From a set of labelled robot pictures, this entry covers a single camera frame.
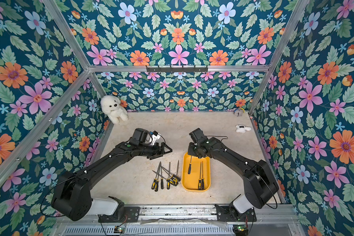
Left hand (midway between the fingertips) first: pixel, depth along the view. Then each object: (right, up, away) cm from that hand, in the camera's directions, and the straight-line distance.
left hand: (169, 151), depth 80 cm
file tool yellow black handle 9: (+4, -12, +9) cm, 16 cm away
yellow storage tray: (+12, -19, +4) cm, 22 cm away
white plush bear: (-44, +29, +22) cm, 57 cm away
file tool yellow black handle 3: (+11, -10, +1) cm, 15 cm away
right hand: (+12, 0, +6) cm, 13 cm away
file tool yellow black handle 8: (+2, -15, +6) cm, 16 cm away
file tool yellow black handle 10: (0, -18, +5) cm, 19 cm away
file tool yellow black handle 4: (-7, -9, +12) cm, 17 cm away
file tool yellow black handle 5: (-7, -20, +3) cm, 22 cm away
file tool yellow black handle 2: (+19, -17, +5) cm, 26 cm away
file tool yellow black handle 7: (-1, -17, +5) cm, 18 cm away
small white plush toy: (+50, +12, +26) cm, 57 cm away
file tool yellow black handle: (+17, -18, +4) cm, 26 cm away
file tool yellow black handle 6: (-9, -18, +6) cm, 21 cm away
